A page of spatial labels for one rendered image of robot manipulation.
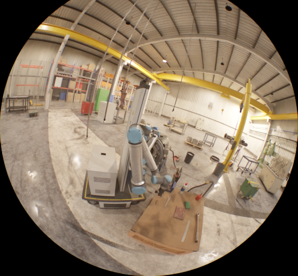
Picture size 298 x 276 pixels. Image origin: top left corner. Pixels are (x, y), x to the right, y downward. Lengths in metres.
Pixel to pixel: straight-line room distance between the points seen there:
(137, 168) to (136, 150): 0.18
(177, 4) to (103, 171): 8.00
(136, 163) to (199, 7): 7.88
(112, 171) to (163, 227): 0.89
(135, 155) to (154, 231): 0.89
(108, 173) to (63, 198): 1.13
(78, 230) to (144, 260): 0.91
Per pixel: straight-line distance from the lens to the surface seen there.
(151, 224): 1.24
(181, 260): 1.83
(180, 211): 1.46
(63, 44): 8.57
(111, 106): 5.55
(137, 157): 0.81
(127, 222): 1.70
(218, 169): 3.90
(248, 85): 5.20
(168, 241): 1.25
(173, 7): 7.76
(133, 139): 0.72
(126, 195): 1.55
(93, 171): 1.10
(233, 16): 8.05
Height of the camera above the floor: 1.60
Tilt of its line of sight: 13 degrees down
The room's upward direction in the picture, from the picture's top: 16 degrees clockwise
